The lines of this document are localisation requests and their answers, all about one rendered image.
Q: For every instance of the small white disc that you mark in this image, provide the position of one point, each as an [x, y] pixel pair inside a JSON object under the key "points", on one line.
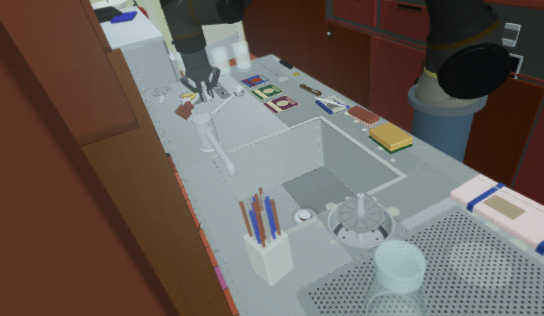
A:
{"points": [[283, 79]]}

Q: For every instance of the white blue-striped bar towel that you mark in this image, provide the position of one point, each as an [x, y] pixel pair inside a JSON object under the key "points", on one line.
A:
{"points": [[503, 207]]}

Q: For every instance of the white wall socket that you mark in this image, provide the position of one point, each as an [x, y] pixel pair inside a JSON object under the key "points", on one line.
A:
{"points": [[511, 34]]}

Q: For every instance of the blue straw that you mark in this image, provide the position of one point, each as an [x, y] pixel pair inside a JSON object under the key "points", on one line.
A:
{"points": [[254, 226], [270, 217]]}

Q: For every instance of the blue white notepad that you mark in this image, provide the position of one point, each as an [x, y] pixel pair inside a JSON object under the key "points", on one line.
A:
{"points": [[331, 104]]}

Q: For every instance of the small black block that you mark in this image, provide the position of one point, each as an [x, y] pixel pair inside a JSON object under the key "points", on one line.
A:
{"points": [[286, 64]]}

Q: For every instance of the brown scrubbing brush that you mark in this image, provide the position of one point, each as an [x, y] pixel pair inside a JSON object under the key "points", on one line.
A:
{"points": [[363, 115]]}

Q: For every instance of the brown straw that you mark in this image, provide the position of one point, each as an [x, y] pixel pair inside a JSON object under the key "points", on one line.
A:
{"points": [[245, 218], [276, 217], [259, 220]]}

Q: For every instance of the black tray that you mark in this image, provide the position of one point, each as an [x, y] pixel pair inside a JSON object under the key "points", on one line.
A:
{"points": [[107, 14]]}

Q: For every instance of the white wash basin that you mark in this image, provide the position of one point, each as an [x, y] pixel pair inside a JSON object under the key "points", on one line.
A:
{"points": [[108, 3]]}

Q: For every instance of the blue red coaster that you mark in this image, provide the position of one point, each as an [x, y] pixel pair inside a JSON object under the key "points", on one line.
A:
{"points": [[255, 81]]}

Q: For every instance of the red fire extinguisher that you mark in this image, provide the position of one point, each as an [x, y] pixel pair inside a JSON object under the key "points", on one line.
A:
{"points": [[140, 8]]}

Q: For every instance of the red cupboard unit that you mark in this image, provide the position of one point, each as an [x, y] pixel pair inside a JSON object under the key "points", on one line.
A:
{"points": [[374, 40]]}

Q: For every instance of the yellow green sponge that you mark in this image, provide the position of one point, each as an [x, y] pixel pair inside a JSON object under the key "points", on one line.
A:
{"points": [[390, 136]]}

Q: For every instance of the white mixer tap body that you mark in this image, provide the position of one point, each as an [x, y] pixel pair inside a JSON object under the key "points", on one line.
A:
{"points": [[206, 131]]}

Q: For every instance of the perforated grey drip shelf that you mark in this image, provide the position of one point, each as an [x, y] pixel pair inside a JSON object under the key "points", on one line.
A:
{"points": [[467, 265]]}

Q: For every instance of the clear tumbler glass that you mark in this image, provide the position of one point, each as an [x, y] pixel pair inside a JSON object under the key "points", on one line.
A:
{"points": [[220, 60], [242, 55]]}

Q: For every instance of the white ball-end mixer lever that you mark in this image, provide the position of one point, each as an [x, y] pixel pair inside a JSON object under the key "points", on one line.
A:
{"points": [[229, 98]]}

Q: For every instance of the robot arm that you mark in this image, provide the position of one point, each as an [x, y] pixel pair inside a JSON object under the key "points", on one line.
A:
{"points": [[459, 27]]}

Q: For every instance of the brown wooden bar counter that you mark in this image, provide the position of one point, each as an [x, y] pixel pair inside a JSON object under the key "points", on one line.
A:
{"points": [[76, 167]]}

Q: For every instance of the clear pint glass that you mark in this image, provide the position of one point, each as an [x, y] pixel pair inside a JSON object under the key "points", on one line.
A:
{"points": [[397, 273]]}

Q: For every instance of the small grey steel plate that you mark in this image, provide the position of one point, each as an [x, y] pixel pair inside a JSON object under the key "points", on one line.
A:
{"points": [[221, 91]]}

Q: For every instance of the blue cloth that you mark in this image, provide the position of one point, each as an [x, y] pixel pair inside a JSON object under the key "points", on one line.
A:
{"points": [[123, 17]]}

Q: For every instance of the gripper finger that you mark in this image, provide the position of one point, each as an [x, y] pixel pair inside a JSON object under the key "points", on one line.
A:
{"points": [[190, 85], [213, 82]]}

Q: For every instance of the white appliance cabinet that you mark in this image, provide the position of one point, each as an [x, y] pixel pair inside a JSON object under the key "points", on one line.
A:
{"points": [[140, 46]]}

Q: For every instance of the brown bottle opener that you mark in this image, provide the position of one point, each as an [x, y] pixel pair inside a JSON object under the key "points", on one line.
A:
{"points": [[310, 89]]}

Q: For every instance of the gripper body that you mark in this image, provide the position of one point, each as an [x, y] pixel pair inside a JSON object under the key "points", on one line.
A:
{"points": [[197, 66]]}

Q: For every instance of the white square straw holder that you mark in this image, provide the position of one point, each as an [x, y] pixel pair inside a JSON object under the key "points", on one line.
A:
{"points": [[270, 258]]}

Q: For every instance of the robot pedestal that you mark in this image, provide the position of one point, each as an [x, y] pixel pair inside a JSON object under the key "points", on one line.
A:
{"points": [[442, 129]]}

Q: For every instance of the small yellow piece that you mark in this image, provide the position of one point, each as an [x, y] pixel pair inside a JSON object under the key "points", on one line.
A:
{"points": [[189, 96]]}

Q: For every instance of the round white glass rinser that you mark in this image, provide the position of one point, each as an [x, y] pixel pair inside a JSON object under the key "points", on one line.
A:
{"points": [[360, 224]]}

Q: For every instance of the green cream coaster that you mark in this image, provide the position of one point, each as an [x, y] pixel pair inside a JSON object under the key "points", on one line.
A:
{"points": [[267, 92]]}

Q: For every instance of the white wall switch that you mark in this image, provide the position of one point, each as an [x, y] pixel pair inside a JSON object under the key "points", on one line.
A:
{"points": [[516, 66]]}

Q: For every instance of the steel sink basin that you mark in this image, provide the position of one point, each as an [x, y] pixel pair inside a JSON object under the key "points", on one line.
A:
{"points": [[297, 158]]}

